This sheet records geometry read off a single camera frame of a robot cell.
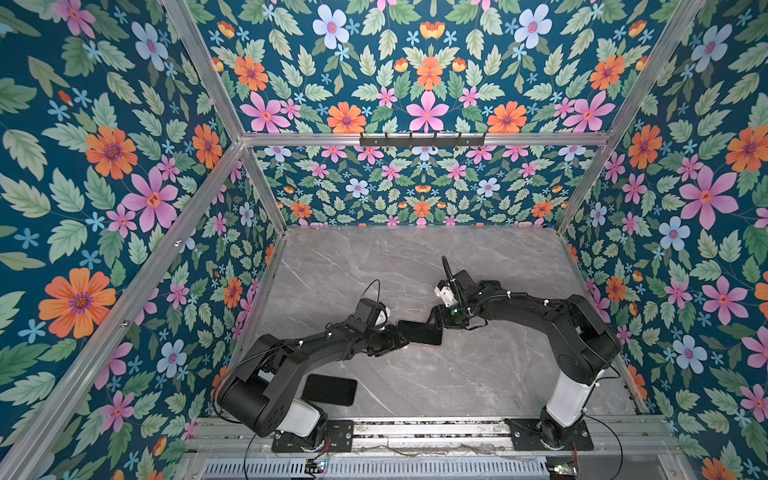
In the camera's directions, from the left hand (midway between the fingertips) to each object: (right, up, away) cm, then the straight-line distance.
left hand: (408, 338), depth 85 cm
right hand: (+8, +3, +6) cm, 10 cm away
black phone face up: (+3, 0, +5) cm, 6 cm away
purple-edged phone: (-23, -14, -1) cm, 27 cm away
